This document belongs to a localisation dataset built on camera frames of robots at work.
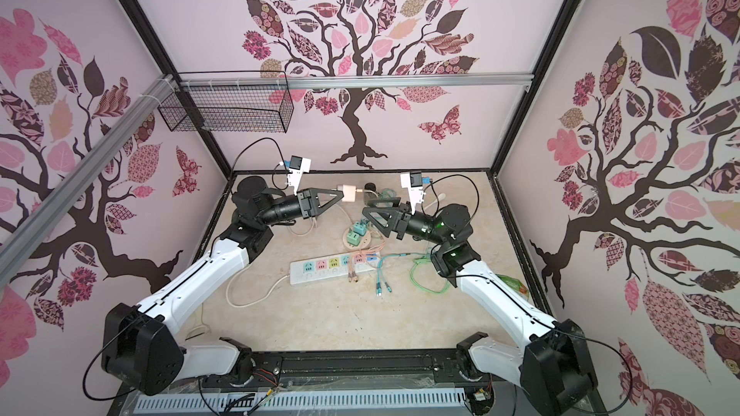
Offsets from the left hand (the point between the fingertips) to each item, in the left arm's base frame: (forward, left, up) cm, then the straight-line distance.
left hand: (343, 200), depth 67 cm
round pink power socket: (+8, -4, -32) cm, 34 cm away
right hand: (-4, -6, +2) cm, 8 cm away
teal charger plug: (+10, -2, -28) cm, 30 cm away
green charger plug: (+6, 0, -28) cm, 29 cm away
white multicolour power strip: (-3, +13, -32) cm, 35 cm away
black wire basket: (+44, +42, -1) cm, 60 cm away
